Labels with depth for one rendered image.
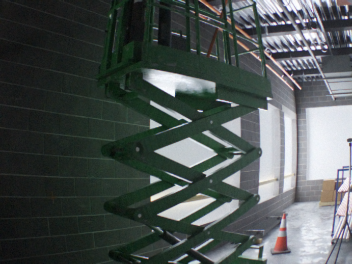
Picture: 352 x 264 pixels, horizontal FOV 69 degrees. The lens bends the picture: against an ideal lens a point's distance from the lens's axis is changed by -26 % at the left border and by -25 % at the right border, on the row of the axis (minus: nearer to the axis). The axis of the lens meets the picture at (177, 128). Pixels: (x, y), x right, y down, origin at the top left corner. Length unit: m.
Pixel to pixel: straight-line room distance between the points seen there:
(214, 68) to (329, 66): 5.03
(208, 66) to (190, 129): 0.51
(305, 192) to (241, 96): 8.92
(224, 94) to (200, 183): 0.75
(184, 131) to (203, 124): 0.20
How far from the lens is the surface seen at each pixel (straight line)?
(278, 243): 5.19
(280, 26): 6.96
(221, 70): 2.70
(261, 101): 3.19
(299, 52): 8.61
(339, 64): 7.36
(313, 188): 11.52
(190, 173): 2.56
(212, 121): 2.68
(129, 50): 2.34
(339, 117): 11.63
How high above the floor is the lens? 1.58
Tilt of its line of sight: 6 degrees up
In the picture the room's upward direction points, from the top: straight up
